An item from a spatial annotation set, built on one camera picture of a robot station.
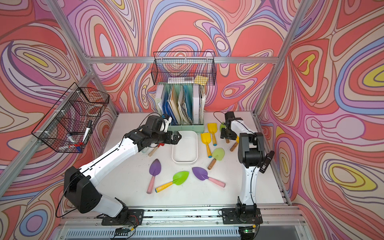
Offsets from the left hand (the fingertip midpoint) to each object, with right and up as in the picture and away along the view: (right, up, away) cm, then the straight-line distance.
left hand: (176, 136), depth 80 cm
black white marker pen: (-40, +7, -11) cm, 42 cm away
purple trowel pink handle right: (+15, -24, +8) cm, 30 cm away
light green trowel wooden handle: (+26, -13, +16) cm, 33 cm away
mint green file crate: (+3, +20, +15) cm, 25 cm away
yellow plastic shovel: (+18, -3, +23) cm, 30 cm away
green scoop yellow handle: (+1, -26, +6) cm, 27 cm away
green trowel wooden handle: (+33, -5, +21) cm, 39 cm away
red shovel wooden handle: (-18, -11, +15) cm, 26 cm away
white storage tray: (+5, -11, +15) cm, 19 cm away
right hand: (+33, -4, +23) cm, 41 cm away
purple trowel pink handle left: (-14, -21, +9) cm, 27 cm away
